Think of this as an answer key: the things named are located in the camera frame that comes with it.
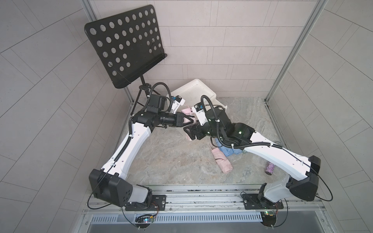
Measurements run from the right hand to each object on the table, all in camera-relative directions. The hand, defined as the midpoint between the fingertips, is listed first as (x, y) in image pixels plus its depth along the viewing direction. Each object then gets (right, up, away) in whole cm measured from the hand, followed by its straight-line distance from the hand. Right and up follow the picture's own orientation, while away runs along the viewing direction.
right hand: (189, 126), depth 67 cm
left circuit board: (-21, -43, -1) cm, 48 cm away
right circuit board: (+38, -43, +1) cm, 57 cm away
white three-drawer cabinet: (+1, +19, +25) cm, 31 cm away
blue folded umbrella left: (+21, -17, +18) cm, 33 cm away
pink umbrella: (+18, -21, +16) cm, 32 cm away
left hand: (+1, +2, +1) cm, 3 cm away
